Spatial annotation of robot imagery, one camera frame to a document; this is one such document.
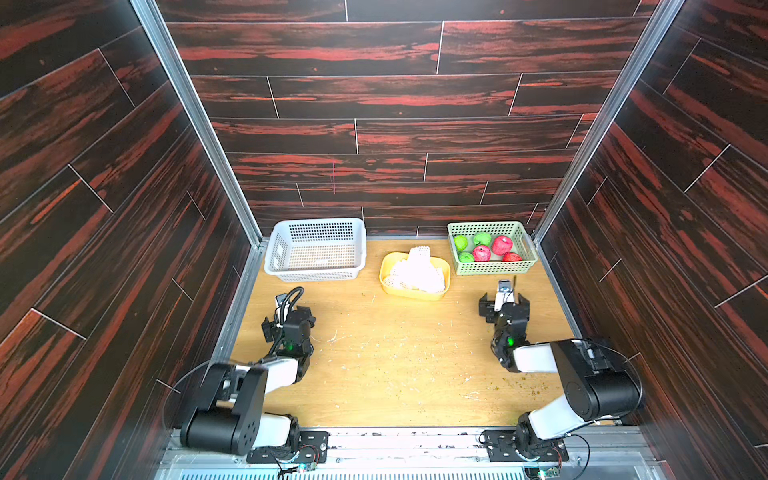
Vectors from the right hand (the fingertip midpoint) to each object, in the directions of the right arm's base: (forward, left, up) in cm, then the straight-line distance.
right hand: (511, 296), depth 92 cm
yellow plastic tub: (+16, +39, -3) cm, 42 cm away
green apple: (+28, +12, -4) cm, 30 cm away
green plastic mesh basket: (+31, -11, -4) cm, 33 cm away
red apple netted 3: (+19, -5, -3) cm, 20 cm away
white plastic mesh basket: (+19, +66, -1) cm, 69 cm away
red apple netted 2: (+24, -2, -2) cm, 24 cm away
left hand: (-8, +70, -1) cm, 71 cm away
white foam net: (+10, +28, -3) cm, 30 cm away
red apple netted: (+21, +5, -3) cm, 21 cm away
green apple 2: (+19, +11, -3) cm, 22 cm away
